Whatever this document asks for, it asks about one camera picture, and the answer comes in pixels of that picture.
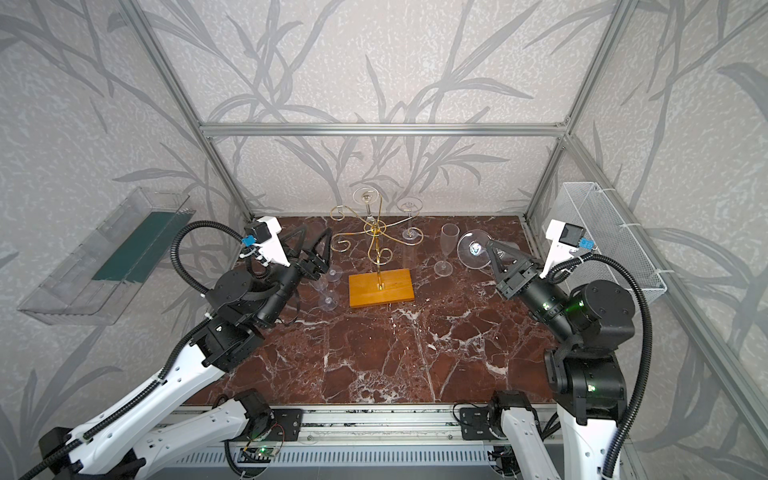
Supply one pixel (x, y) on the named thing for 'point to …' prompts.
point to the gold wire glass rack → (376, 229)
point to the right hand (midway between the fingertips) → (487, 236)
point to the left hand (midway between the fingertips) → (323, 221)
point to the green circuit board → (256, 455)
